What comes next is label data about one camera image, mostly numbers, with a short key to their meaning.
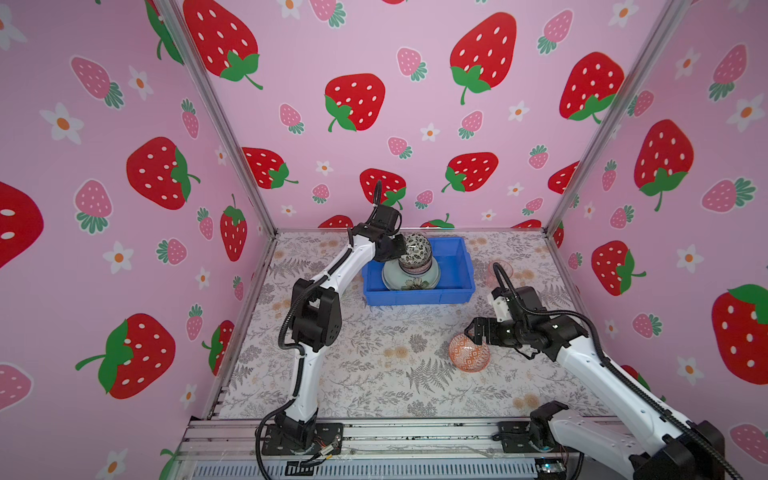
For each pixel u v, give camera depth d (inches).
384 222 30.0
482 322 28.3
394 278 40.0
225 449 28.7
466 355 34.5
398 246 33.9
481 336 27.7
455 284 43.3
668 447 15.3
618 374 18.2
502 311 28.3
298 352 22.9
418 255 38.7
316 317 21.9
